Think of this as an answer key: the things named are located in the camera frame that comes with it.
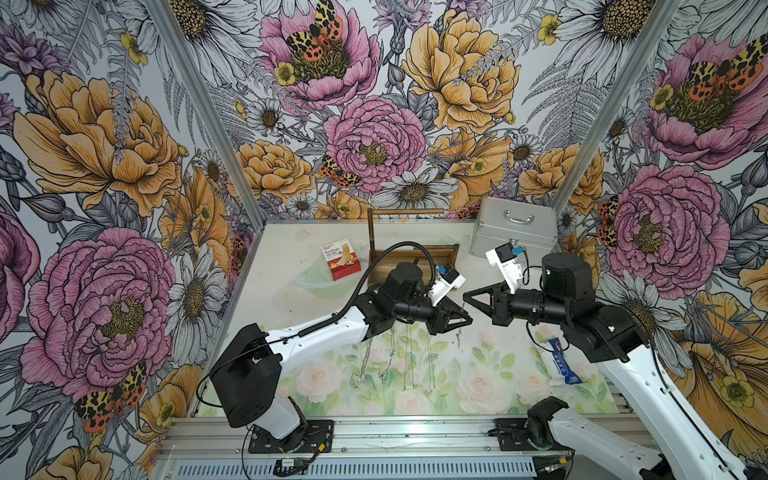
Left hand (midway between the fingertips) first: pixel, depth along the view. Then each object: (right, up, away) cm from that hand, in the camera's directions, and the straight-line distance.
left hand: (464, 324), depth 70 cm
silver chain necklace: (-19, -17, +14) cm, 30 cm away
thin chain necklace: (-6, -20, +11) cm, 24 cm away
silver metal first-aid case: (+28, +25, +30) cm, 48 cm away
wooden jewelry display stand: (+1, +16, +38) cm, 41 cm away
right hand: (-1, +6, -8) cm, 10 cm away
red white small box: (-34, +14, +35) cm, 51 cm away
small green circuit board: (-42, -35, +3) cm, 54 cm away
